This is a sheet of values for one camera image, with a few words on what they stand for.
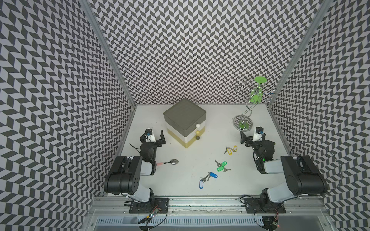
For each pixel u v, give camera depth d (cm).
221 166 87
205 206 74
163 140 83
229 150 93
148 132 75
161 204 72
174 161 89
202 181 81
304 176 45
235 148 94
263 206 67
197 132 89
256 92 82
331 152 70
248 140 80
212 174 84
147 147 68
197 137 95
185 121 83
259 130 74
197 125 84
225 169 85
